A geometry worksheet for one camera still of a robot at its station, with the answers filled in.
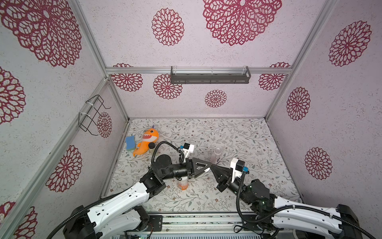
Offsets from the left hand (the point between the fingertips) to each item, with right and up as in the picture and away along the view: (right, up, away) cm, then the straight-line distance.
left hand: (209, 167), depth 60 cm
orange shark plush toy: (-35, +12, +40) cm, 54 cm away
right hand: (+2, +1, +2) cm, 3 cm away
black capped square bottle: (-32, +5, +32) cm, 45 cm away
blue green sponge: (-51, +7, +46) cm, 69 cm away
